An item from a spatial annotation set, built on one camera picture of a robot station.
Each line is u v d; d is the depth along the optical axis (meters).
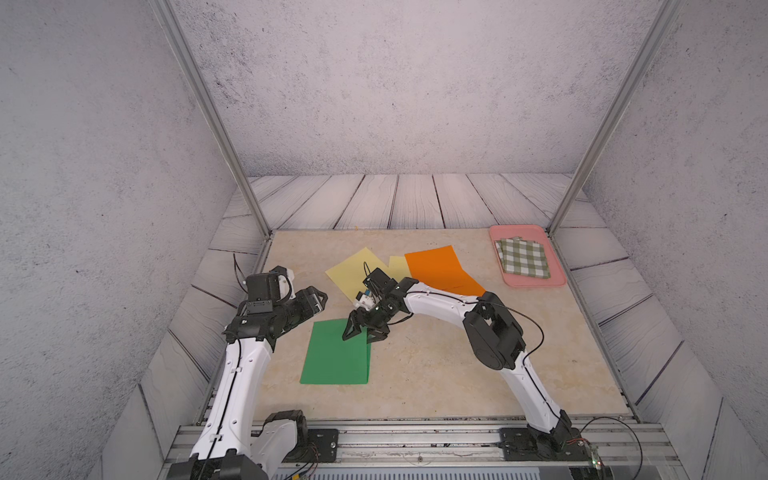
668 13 0.70
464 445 0.74
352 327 0.81
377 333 0.82
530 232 1.22
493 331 0.58
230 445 0.39
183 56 0.76
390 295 0.74
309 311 0.68
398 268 1.12
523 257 1.11
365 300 0.89
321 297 0.76
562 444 0.63
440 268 1.11
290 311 0.65
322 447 0.73
